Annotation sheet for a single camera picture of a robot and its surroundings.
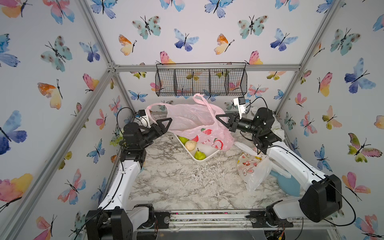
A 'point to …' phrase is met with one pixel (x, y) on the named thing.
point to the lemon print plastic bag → (277, 128)
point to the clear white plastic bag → (254, 169)
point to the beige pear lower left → (190, 145)
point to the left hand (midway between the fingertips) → (170, 120)
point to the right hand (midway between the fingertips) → (219, 116)
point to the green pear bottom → (199, 155)
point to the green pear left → (184, 140)
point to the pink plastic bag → (199, 122)
